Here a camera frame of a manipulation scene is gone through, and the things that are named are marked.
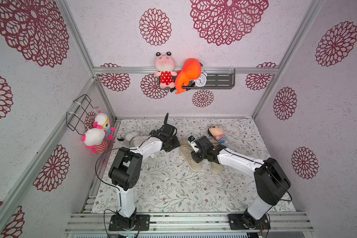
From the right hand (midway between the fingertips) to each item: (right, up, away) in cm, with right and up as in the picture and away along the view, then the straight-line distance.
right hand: (194, 151), depth 90 cm
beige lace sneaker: (-5, 0, +5) cm, 7 cm away
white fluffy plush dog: (-38, +7, +4) cm, 39 cm away
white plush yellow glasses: (-58, +19, +3) cm, 61 cm away
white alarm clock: (+5, +43, -1) cm, 43 cm away
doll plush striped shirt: (+18, +11, +11) cm, 24 cm away
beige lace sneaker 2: (+13, -10, -3) cm, 17 cm away
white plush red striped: (-57, +8, -6) cm, 58 cm away
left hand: (-9, +4, +5) cm, 11 cm away
